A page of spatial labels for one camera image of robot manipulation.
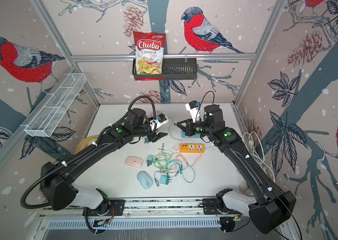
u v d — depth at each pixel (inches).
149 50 32.9
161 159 35.5
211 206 28.7
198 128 23.3
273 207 14.4
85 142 37.4
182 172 33.6
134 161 34.5
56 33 31.6
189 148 36.4
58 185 15.3
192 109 24.2
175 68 42.1
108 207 26.9
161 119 24.8
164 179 31.9
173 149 38.2
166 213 28.6
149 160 34.5
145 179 31.5
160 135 26.2
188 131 23.6
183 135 40.1
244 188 29.7
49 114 29.2
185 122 25.3
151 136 26.4
